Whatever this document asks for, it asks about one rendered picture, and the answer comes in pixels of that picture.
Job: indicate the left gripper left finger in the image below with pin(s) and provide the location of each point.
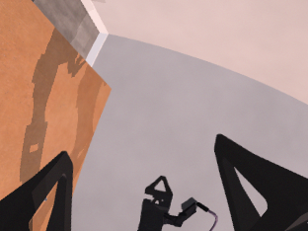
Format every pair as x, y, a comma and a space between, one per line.
18, 207

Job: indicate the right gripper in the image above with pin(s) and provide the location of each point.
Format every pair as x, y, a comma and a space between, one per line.
155, 215

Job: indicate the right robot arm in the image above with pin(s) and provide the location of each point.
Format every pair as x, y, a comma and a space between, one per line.
184, 206

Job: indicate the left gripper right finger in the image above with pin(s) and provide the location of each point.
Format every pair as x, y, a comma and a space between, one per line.
285, 192

